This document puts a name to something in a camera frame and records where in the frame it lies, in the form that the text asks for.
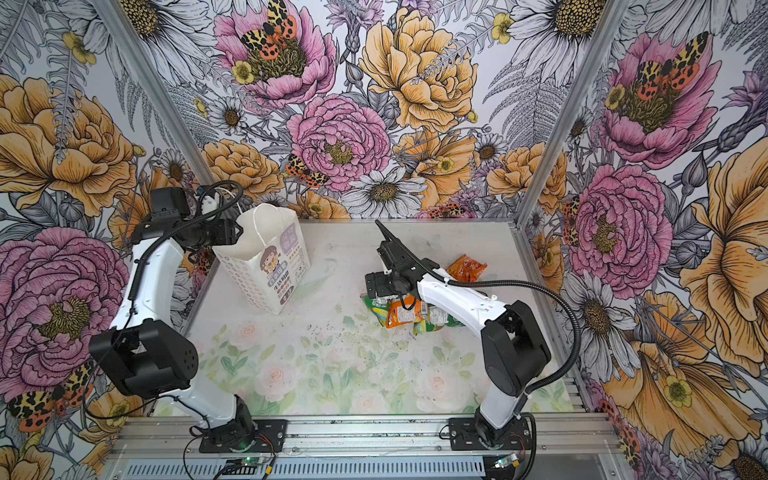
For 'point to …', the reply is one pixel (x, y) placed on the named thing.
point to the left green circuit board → (251, 461)
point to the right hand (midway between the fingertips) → (384, 293)
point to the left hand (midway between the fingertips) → (231, 238)
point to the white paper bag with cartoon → (270, 259)
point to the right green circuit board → (506, 461)
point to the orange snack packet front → (407, 310)
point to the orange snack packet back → (466, 268)
